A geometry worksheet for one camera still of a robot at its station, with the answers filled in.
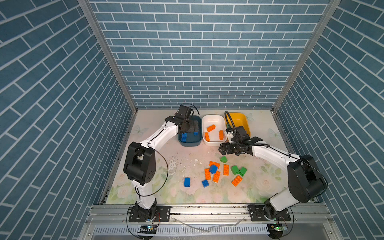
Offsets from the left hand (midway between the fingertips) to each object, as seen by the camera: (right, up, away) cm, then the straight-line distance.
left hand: (191, 127), depth 92 cm
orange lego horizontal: (+14, -1, +15) cm, 21 cm away
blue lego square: (+2, -5, +10) cm, 11 cm away
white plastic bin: (+12, +4, +16) cm, 20 cm away
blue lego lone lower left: (-2, -31, -9) cm, 32 cm away
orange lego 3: (+10, -28, -6) cm, 30 cm away
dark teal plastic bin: (+1, -7, +11) cm, 13 cm away
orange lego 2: (+21, -26, -3) cm, 33 cm away
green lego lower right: (+31, -26, -5) cm, 41 cm away
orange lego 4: (+15, -29, -6) cm, 33 cm away
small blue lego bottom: (+8, -31, -10) cm, 34 cm away
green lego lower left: (+27, -26, -2) cm, 37 cm away
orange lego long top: (+20, -6, +11) cm, 24 cm away
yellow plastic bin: (+36, +5, +22) cm, 42 cm away
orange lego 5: (+26, -31, -8) cm, 41 cm away
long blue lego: (-5, -6, +7) cm, 11 cm away
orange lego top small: (+10, -7, +10) cm, 16 cm away
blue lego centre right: (+14, -25, -4) cm, 29 cm away
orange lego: (+13, -22, -1) cm, 26 cm away
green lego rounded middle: (+20, -20, +1) cm, 29 cm away
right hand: (+20, -12, -2) cm, 23 cm away
